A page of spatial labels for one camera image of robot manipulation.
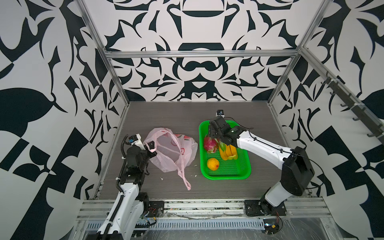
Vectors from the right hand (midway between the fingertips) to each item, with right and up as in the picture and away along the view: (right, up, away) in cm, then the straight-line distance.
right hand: (215, 127), depth 86 cm
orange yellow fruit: (-2, -20, -4) cm, 20 cm away
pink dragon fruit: (-3, -10, +3) cm, 11 cm away
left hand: (-34, -6, -5) cm, 35 cm away
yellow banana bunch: (+8, -15, +3) cm, 17 cm away
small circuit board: (+24, -45, -15) cm, 53 cm away
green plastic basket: (+13, -24, +1) cm, 27 cm away
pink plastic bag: (-24, -15, +6) cm, 29 cm away
